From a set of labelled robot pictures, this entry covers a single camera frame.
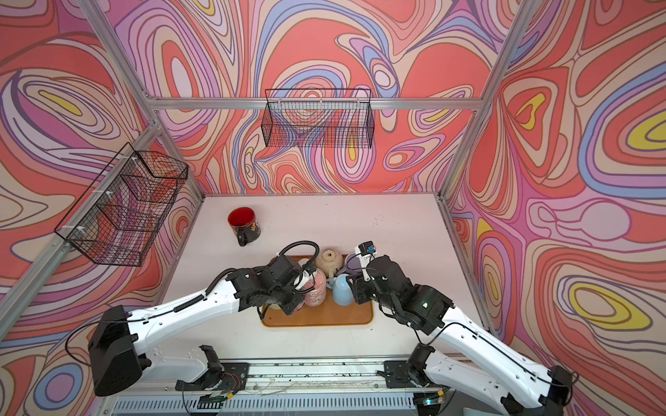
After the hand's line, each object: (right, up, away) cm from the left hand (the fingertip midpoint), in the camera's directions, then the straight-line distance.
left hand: (305, 298), depth 78 cm
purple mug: (+15, +8, +12) cm, 21 cm away
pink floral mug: (+4, +1, -1) cm, 4 cm away
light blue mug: (+11, +1, +4) cm, 12 cm away
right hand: (+14, +6, -6) cm, 17 cm away
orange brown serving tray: (+7, -8, +9) cm, 14 cm away
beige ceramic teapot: (+7, +10, +10) cm, 16 cm away
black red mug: (-28, +23, +23) cm, 43 cm away
